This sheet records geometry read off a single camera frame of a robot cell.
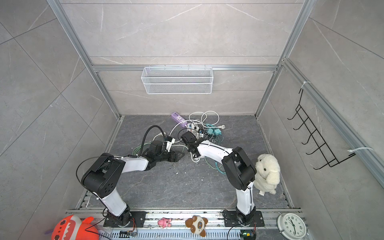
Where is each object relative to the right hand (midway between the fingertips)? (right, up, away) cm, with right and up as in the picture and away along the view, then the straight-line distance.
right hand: (196, 146), depth 96 cm
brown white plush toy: (0, -34, -26) cm, 43 cm away
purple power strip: (-15, +20, +19) cm, 31 cm away
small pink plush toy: (-16, -33, -26) cm, 45 cm away
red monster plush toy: (-56, -32, -31) cm, 72 cm away
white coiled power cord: (+19, +13, +15) cm, 27 cm away
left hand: (-10, -3, -4) cm, 11 cm away
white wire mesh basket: (-13, +45, +5) cm, 47 cm away
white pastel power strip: (+1, +9, -12) cm, 15 cm away
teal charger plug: (+15, +9, +11) cm, 20 cm away
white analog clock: (+44, -35, -27) cm, 62 cm away
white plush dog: (+34, -10, -25) cm, 43 cm away
